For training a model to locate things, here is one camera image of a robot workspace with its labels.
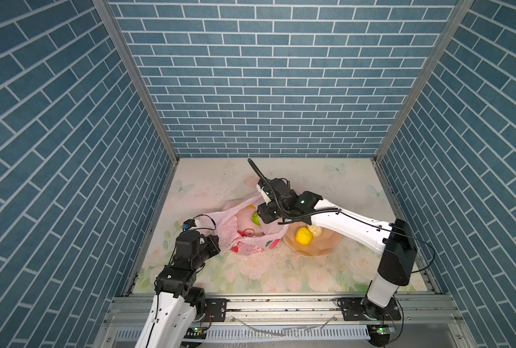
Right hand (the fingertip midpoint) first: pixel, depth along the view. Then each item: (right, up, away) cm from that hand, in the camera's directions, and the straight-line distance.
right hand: (257, 209), depth 80 cm
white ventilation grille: (+4, -40, -9) cm, 41 cm away
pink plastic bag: (-12, -8, +3) cm, 15 cm away
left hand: (-14, -10, 0) cm, 17 cm away
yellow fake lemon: (+18, -11, +5) cm, 22 cm away
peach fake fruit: (-6, -7, +13) cm, 16 cm away
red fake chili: (-7, -13, +13) cm, 20 cm away
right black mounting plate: (+36, -34, -5) cm, 50 cm away
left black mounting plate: (-14, -34, -6) cm, 37 cm away
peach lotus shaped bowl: (+26, -15, +6) cm, 30 cm away
